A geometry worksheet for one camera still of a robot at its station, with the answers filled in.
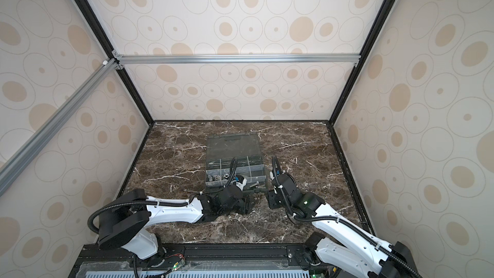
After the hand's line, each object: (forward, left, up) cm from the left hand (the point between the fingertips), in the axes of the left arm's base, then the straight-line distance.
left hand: (256, 202), depth 81 cm
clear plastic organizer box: (+29, +13, -8) cm, 33 cm away
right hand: (+3, -6, +3) cm, 7 cm away
